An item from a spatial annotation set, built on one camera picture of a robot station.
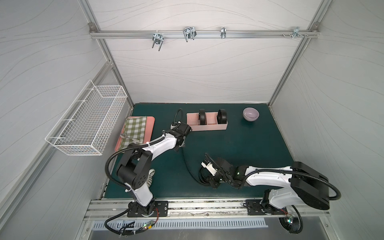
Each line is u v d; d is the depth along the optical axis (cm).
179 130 73
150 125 109
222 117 99
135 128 104
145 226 68
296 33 77
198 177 85
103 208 76
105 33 79
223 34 78
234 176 63
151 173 81
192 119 108
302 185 43
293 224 71
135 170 46
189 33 77
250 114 111
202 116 98
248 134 107
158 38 79
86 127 69
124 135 99
